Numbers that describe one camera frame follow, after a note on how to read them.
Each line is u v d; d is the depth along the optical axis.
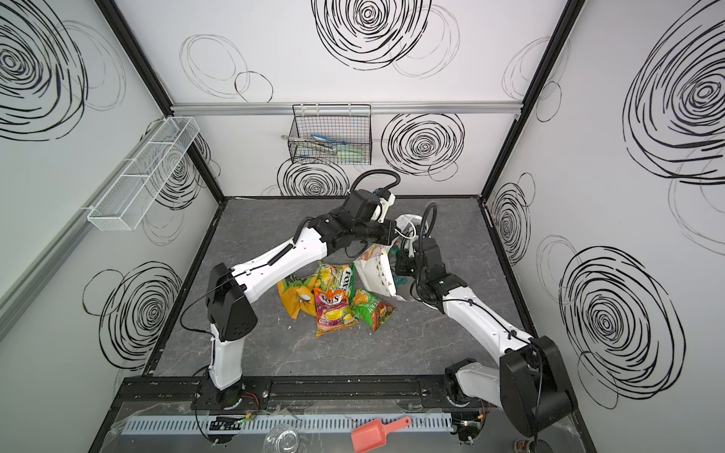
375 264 0.76
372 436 0.68
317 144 0.85
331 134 0.89
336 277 0.91
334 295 0.88
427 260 0.63
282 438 0.68
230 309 0.46
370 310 0.82
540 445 0.59
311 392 0.75
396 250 0.77
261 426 0.70
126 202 0.72
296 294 0.85
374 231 0.67
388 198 0.72
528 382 0.40
